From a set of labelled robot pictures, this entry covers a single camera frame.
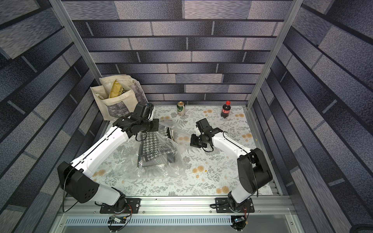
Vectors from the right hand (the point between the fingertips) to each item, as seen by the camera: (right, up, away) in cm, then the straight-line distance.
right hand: (190, 142), depth 88 cm
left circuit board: (-37, -36, -17) cm, 55 cm away
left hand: (-19, +13, -9) cm, 24 cm away
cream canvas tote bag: (-51, +21, +4) cm, 55 cm away
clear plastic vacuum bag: (-43, -11, +1) cm, 45 cm away
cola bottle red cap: (+27, +22, +17) cm, 39 cm away
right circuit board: (+25, -39, -16) cm, 49 cm away
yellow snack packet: (-51, +35, +9) cm, 63 cm away
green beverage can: (-7, +23, +18) cm, 30 cm away
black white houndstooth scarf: (-21, -3, -3) cm, 21 cm away
